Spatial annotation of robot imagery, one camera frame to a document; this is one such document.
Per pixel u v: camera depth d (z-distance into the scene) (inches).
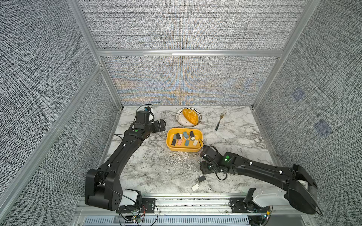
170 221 27.6
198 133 38.3
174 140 39.0
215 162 24.2
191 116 41.0
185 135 38.4
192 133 38.4
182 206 29.4
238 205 29.3
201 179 32.7
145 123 25.5
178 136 38.5
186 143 38.4
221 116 44.6
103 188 16.3
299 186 15.9
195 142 38.0
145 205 28.8
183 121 43.1
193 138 38.3
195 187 31.3
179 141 38.3
